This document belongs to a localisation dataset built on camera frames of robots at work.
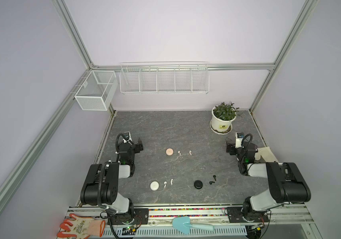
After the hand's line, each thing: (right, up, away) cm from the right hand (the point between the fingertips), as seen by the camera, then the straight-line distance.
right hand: (234, 139), depth 94 cm
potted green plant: (-7, +15, +2) cm, 17 cm away
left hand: (-65, 0, -2) cm, 65 cm away
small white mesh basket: (-89, +31, +1) cm, 94 cm away
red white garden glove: (-81, -39, -25) cm, 94 cm away
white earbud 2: (-40, -23, -10) cm, 47 cm away
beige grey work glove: (+22, -10, +2) cm, 24 cm away
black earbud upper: (-15, -21, -8) cm, 27 cm away
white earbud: (-44, -24, -10) cm, 51 cm away
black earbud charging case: (-25, -24, -12) cm, 37 cm away
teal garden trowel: (-34, -39, -23) cm, 56 cm away
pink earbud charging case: (-42, -8, +2) cm, 42 cm away
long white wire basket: (-45, +41, +3) cm, 61 cm away
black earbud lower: (-17, -23, -10) cm, 31 cm away
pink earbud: (-35, -8, +2) cm, 36 cm away
